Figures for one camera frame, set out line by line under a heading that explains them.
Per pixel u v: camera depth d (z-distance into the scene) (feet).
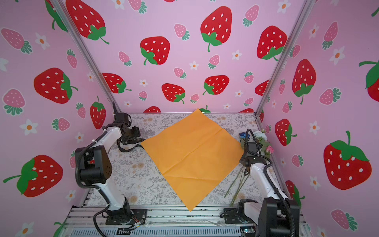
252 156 2.13
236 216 2.41
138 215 2.44
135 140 3.41
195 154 3.23
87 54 2.76
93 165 1.63
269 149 3.13
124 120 2.54
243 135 3.35
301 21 2.40
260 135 3.19
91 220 2.44
